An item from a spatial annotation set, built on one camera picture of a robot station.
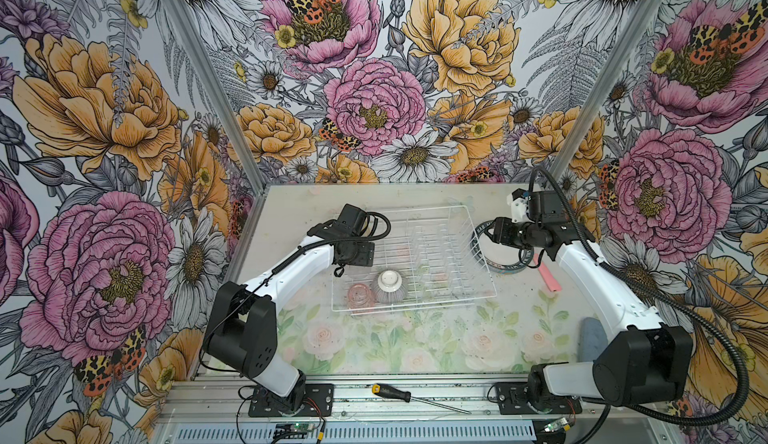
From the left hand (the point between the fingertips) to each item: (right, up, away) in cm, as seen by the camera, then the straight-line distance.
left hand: (354, 263), depth 87 cm
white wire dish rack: (+23, +1, +10) cm, 25 cm away
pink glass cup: (+1, -9, 0) cm, 9 cm away
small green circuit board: (-13, -36, -16) cm, 41 cm away
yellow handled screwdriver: (+14, -30, -13) cm, 36 cm away
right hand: (+38, +7, -5) cm, 39 cm away
